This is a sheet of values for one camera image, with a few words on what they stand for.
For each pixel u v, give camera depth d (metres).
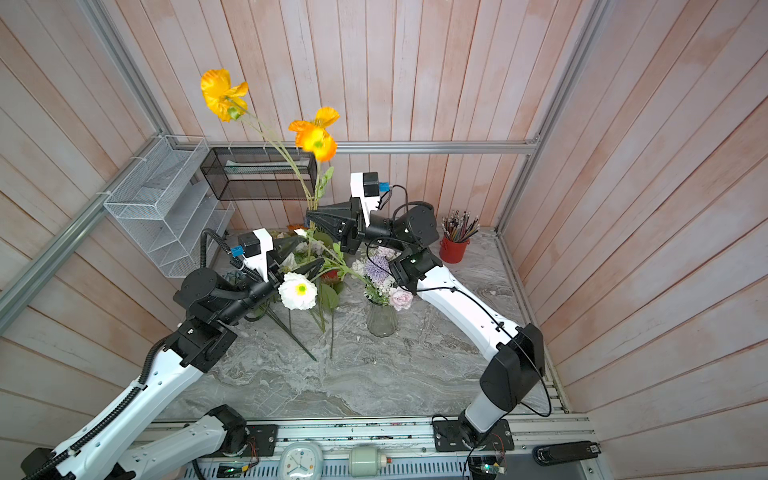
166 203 0.71
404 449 0.73
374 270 0.71
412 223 0.48
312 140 0.36
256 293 0.52
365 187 0.46
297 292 0.48
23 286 0.53
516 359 0.42
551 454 0.67
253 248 0.46
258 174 1.06
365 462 0.63
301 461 0.69
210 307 0.46
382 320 0.95
